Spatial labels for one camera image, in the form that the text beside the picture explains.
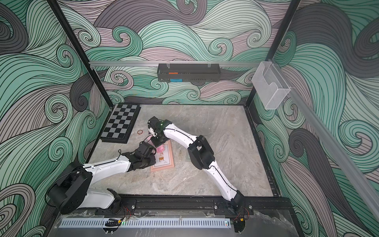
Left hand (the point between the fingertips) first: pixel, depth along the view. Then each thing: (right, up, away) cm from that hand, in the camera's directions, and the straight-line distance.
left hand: (155, 159), depth 89 cm
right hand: (+2, +10, +6) cm, 12 cm away
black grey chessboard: (-29, +21, +15) cm, 39 cm away
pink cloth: (+4, +7, 0) cm, 8 cm away
